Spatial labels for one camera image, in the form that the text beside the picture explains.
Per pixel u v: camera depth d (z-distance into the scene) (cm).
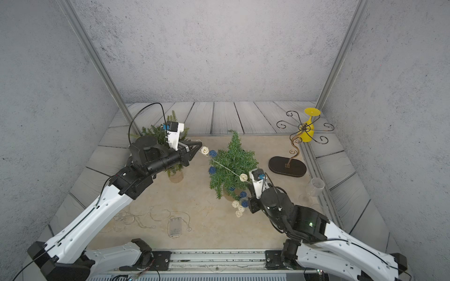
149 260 67
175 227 83
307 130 80
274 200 45
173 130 54
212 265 73
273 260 73
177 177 96
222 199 83
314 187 77
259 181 53
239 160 72
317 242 42
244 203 69
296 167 102
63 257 37
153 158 49
